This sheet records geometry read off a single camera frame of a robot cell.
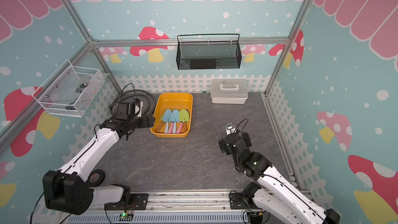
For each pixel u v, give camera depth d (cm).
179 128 97
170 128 97
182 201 76
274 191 46
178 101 116
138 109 69
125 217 73
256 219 71
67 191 40
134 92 118
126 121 62
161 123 102
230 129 62
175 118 103
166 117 103
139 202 75
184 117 105
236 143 53
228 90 108
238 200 74
